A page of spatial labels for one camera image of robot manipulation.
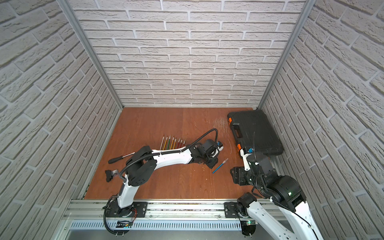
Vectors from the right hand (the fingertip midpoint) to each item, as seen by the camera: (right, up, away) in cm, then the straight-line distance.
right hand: (239, 170), depth 65 cm
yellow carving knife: (-41, +7, +32) cm, 53 cm away
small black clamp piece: (-70, -9, +19) cm, 73 cm away
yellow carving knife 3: (-35, +5, +32) cm, 48 cm away
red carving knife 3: (-28, +7, +33) cm, 44 cm away
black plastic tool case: (+17, +17, +32) cm, 40 cm away
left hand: (-6, -1, +20) cm, 21 cm away
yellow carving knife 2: (-36, +8, +33) cm, 49 cm away
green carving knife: (-39, +8, +33) cm, 52 cm away
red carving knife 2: (-30, +8, +34) cm, 46 cm away
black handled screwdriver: (-69, -1, +26) cm, 74 cm away
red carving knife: (-32, +8, +34) cm, 47 cm away
